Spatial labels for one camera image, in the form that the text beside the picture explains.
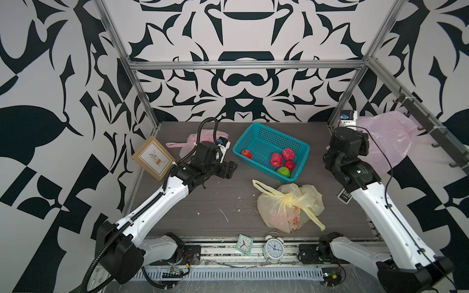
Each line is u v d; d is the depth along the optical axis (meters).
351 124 0.56
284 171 0.92
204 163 0.57
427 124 0.60
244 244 0.76
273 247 0.73
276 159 0.96
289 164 0.96
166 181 0.50
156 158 0.94
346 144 0.47
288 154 0.99
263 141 1.09
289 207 0.73
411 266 0.37
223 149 0.68
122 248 0.38
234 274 0.71
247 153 0.99
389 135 0.61
